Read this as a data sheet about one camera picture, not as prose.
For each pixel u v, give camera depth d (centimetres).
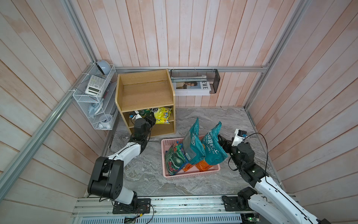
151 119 80
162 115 86
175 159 75
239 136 65
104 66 82
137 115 76
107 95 90
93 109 79
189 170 86
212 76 97
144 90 87
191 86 95
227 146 68
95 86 76
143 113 90
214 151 72
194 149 71
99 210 73
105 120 90
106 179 46
